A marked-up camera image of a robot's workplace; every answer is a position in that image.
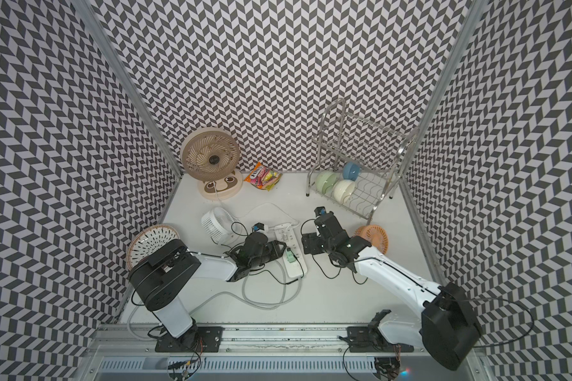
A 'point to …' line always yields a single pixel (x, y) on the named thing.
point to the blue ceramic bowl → (351, 171)
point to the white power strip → (299, 268)
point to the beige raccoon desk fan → (211, 155)
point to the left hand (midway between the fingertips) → (283, 251)
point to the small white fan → (222, 225)
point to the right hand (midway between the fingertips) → (313, 242)
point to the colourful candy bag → (263, 178)
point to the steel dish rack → (357, 159)
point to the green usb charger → (291, 257)
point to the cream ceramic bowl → (342, 190)
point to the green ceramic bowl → (326, 182)
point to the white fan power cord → (260, 204)
